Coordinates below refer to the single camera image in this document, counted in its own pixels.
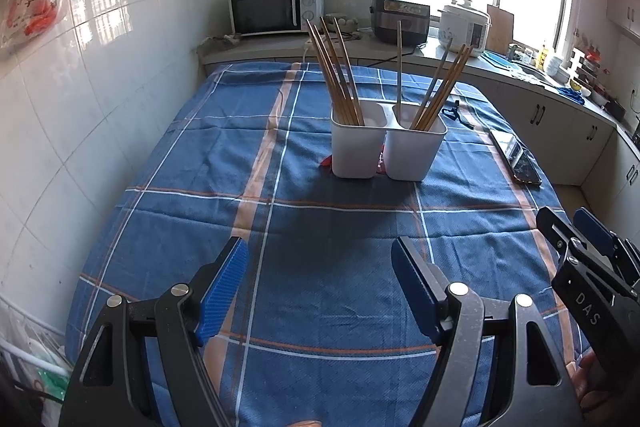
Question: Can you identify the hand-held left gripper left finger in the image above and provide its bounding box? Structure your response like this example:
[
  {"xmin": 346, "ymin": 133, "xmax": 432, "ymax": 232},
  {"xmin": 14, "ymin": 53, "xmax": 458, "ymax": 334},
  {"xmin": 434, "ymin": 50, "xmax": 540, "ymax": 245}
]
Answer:
[{"xmin": 59, "ymin": 236, "xmax": 250, "ymax": 427}]

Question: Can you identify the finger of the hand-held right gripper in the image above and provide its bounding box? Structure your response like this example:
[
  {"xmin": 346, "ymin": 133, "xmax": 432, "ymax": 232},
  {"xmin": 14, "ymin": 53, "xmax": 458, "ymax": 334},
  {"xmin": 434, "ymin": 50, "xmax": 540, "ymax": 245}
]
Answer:
[
  {"xmin": 573, "ymin": 208, "xmax": 640, "ymax": 281},
  {"xmin": 536, "ymin": 206, "xmax": 576, "ymax": 258}
]

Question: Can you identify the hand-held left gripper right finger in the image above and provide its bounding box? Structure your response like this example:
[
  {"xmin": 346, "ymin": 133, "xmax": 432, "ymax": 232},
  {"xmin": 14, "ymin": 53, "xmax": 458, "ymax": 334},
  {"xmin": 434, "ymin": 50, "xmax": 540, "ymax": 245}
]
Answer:
[{"xmin": 391, "ymin": 236, "xmax": 583, "ymax": 427}]

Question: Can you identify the white two-compartment utensil holder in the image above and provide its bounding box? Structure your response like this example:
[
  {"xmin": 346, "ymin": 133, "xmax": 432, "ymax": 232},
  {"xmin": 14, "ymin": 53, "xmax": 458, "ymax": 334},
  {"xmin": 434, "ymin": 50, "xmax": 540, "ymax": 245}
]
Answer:
[{"xmin": 331, "ymin": 101, "xmax": 448, "ymax": 182}]

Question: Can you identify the brown wooden chopstick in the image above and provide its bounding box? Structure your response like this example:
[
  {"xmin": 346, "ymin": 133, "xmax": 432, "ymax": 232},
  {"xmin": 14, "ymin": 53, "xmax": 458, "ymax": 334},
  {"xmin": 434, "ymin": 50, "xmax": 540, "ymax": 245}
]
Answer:
[
  {"xmin": 415, "ymin": 46, "xmax": 467, "ymax": 131},
  {"xmin": 420, "ymin": 44, "xmax": 474, "ymax": 131}
]

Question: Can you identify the grey metal chopstick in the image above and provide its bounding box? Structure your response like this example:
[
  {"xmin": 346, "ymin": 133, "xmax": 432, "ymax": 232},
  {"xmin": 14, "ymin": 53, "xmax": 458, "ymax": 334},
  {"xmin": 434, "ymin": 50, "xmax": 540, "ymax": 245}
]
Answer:
[{"xmin": 412, "ymin": 36, "xmax": 454, "ymax": 130}]

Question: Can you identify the bundle of wooden chopsticks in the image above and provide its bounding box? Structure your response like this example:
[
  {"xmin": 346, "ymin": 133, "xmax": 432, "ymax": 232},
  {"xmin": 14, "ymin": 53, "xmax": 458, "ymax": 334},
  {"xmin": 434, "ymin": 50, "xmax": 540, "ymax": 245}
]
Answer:
[{"xmin": 306, "ymin": 16, "xmax": 366, "ymax": 128}]

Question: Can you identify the person's right hand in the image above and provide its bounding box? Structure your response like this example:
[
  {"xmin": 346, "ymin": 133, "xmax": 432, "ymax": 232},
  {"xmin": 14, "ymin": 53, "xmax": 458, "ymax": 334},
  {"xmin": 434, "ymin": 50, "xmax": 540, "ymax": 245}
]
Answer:
[{"xmin": 572, "ymin": 351, "xmax": 609, "ymax": 403}]

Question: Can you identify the black smartphone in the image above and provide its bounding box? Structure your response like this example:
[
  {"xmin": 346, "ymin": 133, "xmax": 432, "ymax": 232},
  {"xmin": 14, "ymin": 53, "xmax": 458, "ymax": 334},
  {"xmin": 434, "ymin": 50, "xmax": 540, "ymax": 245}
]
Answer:
[{"xmin": 489, "ymin": 129, "xmax": 544, "ymax": 186}]

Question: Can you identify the blue plaid tablecloth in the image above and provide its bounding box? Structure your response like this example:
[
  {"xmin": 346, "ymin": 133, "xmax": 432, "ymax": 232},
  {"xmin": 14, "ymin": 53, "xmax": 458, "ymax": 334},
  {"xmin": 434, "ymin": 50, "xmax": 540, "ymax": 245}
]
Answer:
[{"xmin": 65, "ymin": 62, "xmax": 596, "ymax": 427}]

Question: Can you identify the small black clip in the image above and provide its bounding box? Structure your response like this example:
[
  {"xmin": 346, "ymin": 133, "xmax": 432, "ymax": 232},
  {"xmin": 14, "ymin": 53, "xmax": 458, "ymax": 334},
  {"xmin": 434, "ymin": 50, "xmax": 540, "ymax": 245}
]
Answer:
[{"xmin": 442, "ymin": 103, "xmax": 476, "ymax": 128}]

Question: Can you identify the steel kitchen sink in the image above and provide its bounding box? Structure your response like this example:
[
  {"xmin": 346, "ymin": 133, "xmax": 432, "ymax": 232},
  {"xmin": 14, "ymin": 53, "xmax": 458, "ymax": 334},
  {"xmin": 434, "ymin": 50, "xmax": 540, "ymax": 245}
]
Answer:
[{"xmin": 515, "ymin": 62, "xmax": 552, "ymax": 84}]

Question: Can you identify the stack of white bowls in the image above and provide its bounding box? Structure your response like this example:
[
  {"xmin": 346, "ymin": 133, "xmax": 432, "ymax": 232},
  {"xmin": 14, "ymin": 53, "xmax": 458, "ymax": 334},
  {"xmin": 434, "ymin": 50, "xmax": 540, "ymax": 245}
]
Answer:
[{"xmin": 545, "ymin": 56, "xmax": 571, "ymax": 84}]

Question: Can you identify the white seasoning rack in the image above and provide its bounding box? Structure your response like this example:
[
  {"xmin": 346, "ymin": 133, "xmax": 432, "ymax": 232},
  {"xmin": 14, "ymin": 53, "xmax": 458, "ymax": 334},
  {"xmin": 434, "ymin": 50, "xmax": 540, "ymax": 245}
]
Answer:
[{"xmin": 570, "ymin": 46, "xmax": 602, "ymax": 84}]

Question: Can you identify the blue mat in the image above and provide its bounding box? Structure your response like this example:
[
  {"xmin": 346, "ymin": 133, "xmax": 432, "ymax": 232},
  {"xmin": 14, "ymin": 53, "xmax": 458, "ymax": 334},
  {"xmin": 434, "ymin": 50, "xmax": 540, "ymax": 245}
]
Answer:
[{"xmin": 482, "ymin": 51, "xmax": 517, "ymax": 70}]

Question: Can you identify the wooden cutting board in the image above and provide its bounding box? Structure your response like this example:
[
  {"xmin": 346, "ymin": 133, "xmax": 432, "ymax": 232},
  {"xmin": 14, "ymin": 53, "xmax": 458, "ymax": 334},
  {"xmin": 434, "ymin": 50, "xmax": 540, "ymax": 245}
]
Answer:
[{"xmin": 486, "ymin": 4, "xmax": 515, "ymax": 56}]

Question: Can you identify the white rice cooker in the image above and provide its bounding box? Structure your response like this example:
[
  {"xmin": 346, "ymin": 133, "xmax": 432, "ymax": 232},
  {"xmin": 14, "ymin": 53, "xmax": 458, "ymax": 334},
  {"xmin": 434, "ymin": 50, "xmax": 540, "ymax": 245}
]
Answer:
[{"xmin": 437, "ymin": 0, "xmax": 492, "ymax": 56}]

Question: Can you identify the dark rice cooker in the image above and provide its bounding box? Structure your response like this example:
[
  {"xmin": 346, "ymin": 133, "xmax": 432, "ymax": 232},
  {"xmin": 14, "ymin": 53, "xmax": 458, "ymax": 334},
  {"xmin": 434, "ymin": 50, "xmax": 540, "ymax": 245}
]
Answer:
[{"xmin": 371, "ymin": 0, "xmax": 431, "ymax": 48}]

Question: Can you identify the bowl of eggs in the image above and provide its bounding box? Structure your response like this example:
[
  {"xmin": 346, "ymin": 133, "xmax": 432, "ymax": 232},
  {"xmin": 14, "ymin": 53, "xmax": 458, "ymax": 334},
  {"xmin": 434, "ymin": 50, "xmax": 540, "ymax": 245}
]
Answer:
[{"xmin": 324, "ymin": 13, "xmax": 359, "ymax": 34}]

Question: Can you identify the white microwave oven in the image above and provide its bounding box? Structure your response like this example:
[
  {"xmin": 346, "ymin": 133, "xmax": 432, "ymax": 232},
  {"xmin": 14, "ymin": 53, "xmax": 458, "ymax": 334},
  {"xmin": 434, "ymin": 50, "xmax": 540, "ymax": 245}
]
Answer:
[{"xmin": 229, "ymin": 0, "xmax": 325, "ymax": 38}]

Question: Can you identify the red printed plastic bag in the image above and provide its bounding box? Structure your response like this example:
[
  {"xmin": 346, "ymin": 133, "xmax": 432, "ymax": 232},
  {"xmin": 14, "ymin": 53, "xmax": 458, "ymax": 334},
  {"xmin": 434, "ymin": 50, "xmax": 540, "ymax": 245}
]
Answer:
[{"xmin": 0, "ymin": 0, "xmax": 67, "ymax": 58}]

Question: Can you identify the black power cable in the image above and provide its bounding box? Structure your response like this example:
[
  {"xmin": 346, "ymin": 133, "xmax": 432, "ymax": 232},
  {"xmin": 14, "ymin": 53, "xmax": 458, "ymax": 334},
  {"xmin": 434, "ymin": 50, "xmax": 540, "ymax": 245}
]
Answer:
[{"xmin": 365, "ymin": 46, "xmax": 422, "ymax": 68}]

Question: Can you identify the tangled white cord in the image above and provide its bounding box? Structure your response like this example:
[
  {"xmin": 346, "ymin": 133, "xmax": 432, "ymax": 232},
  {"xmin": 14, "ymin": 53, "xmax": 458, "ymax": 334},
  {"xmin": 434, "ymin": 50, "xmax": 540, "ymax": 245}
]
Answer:
[{"xmin": 205, "ymin": 33, "xmax": 244, "ymax": 48}]

